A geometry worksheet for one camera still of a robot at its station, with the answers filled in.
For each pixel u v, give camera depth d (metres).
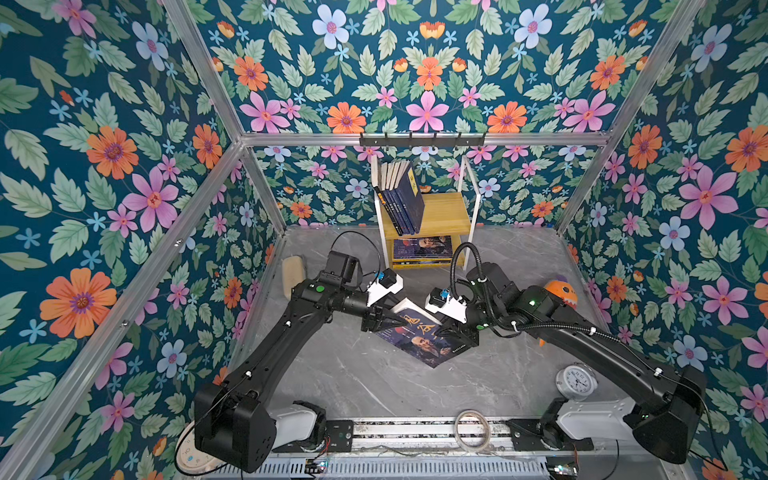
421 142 0.93
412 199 0.92
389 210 0.82
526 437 0.72
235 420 0.38
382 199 0.78
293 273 1.00
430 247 1.01
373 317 0.62
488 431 0.74
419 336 0.70
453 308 0.61
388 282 0.61
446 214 0.96
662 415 0.39
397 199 0.80
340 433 0.74
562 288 0.91
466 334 0.61
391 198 0.80
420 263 1.02
